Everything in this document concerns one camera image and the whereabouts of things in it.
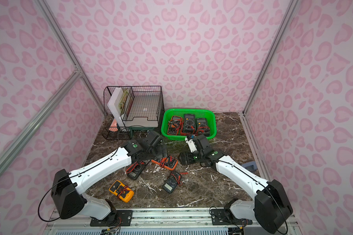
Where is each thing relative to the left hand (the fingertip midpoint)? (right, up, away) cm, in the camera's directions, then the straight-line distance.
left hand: (161, 150), depth 80 cm
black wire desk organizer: (-25, +8, +21) cm, 34 cm away
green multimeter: (+25, +12, +21) cm, 35 cm away
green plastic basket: (+31, +22, +27) cm, 46 cm away
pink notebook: (-37, +12, +23) cm, 45 cm away
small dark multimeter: (-17, -13, +6) cm, 22 cm away
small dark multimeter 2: (+6, -18, +2) cm, 19 cm away
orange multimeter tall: (+6, +13, +26) cm, 29 cm away
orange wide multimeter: (+3, -9, +8) cm, 13 cm away
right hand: (+12, -3, +1) cm, 13 cm away
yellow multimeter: (-20, -22, -2) cm, 30 cm away
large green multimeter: (+16, +14, +21) cm, 30 cm away
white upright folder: (-31, +26, +10) cm, 42 cm away
